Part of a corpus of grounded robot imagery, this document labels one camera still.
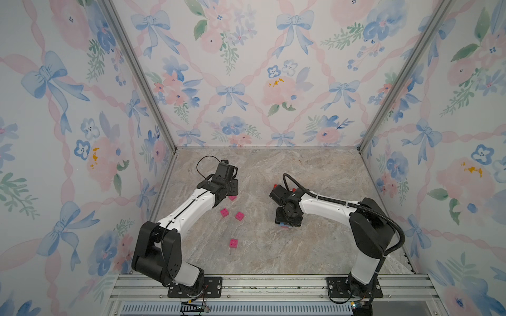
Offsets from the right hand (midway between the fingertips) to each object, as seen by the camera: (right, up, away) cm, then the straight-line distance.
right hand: (283, 221), depth 89 cm
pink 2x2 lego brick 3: (-20, +2, +2) cm, 20 cm away
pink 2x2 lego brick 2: (-27, +3, +3) cm, 28 cm away
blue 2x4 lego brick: (-2, +1, -7) cm, 8 cm away
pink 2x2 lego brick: (-24, +10, +8) cm, 28 cm away
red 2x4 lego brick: (-2, +15, +14) cm, 21 cm away
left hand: (-24, +17, 0) cm, 29 cm away
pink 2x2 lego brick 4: (-22, -8, -5) cm, 24 cm away
